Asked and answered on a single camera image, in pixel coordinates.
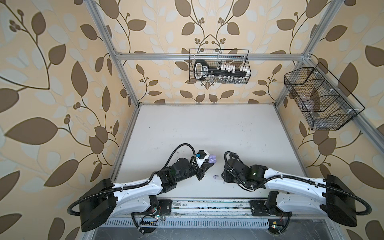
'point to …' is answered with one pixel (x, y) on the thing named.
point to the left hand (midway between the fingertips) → (213, 161)
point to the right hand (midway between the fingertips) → (223, 177)
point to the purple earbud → (214, 176)
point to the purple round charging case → (212, 158)
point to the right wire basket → (326, 103)
